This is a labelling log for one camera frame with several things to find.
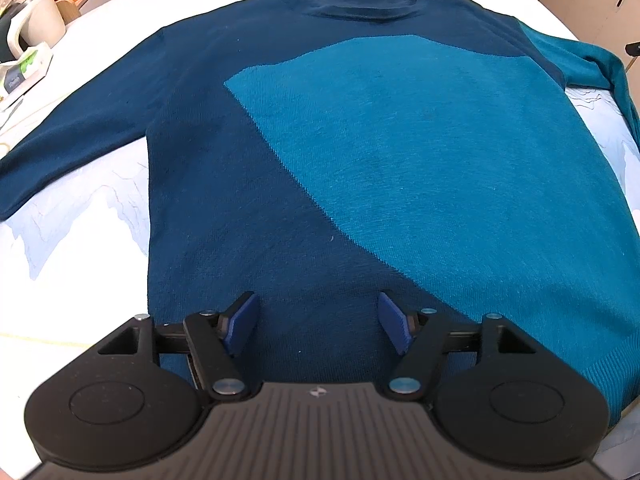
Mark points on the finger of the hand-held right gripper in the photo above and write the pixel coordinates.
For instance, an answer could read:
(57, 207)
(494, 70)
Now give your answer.
(633, 49)

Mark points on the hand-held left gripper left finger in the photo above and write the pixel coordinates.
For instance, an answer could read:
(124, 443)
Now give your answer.
(242, 322)

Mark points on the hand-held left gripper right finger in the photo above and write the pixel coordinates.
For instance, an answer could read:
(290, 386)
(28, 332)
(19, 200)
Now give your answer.
(395, 327)

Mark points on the two-tone blue sweater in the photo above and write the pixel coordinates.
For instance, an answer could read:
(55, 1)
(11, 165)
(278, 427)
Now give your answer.
(400, 160)

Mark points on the tissue pack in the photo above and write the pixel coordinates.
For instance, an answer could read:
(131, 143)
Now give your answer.
(30, 65)

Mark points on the white mug with steel rim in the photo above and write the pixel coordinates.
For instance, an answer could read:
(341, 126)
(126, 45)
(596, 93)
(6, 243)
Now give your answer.
(45, 15)

